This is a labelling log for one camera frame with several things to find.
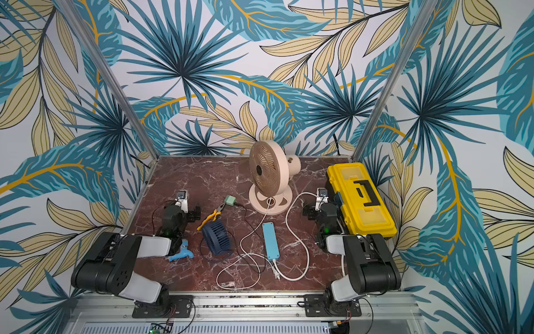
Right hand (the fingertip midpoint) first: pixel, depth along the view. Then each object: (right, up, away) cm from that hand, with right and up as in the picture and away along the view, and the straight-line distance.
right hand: (318, 199), depth 93 cm
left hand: (-59, -2, 0) cm, 59 cm away
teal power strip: (-21, -18, -7) cm, 29 cm away
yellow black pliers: (-48, -8, +2) cm, 49 cm away
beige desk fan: (-21, +13, -11) cm, 27 cm away
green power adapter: (-41, -1, +7) cm, 41 cm away
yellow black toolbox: (+15, -2, -11) cm, 19 cm away
